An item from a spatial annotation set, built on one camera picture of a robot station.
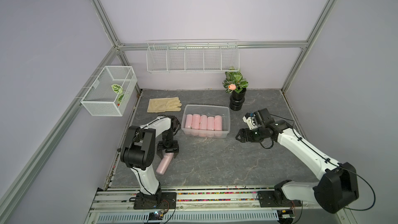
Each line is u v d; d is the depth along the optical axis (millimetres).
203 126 966
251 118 736
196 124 964
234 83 894
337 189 399
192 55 995
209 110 1089
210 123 971
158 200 666
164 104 1120
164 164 826
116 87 790
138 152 489
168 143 775
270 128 590
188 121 992
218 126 964
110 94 807
